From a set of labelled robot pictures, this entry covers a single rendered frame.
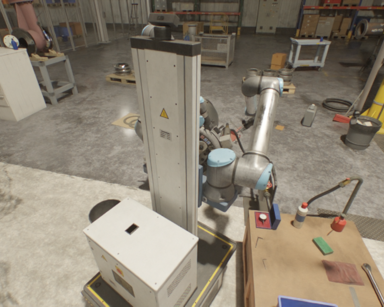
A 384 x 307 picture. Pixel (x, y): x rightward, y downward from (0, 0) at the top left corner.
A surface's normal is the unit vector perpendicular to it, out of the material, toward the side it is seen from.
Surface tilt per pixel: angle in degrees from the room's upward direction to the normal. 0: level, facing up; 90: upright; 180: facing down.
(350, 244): 0
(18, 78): 90
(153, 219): 0
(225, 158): 5
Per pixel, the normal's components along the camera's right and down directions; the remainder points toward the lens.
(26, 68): 0.97, 0.14
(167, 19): -0.51, 0.00
